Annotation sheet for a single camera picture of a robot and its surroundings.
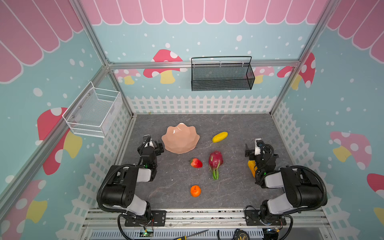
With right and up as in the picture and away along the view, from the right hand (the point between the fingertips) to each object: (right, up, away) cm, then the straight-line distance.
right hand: (254, 143), depth 90 cm
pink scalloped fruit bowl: (-46, +2, +10) cm, 47 cm away
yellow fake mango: (-19, +3, +13) cm, 23 cm away
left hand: (-63, -1, +3) cm, 63 cm away
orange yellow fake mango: (-2, -13, -1) cm, 13 cm away
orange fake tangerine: (-36, -25, -11) cm, 45 cm away
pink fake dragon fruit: (-24, -10, -3) cm, 26 cm away
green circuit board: (-60, -43, -17) cm, 75 cm away
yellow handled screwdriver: (-41, -42, -21) cm, 62 cm away
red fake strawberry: (-35, -12, 0) cm, 38 cm away
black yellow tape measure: (-15, -40, -22) cm, 48 cm away
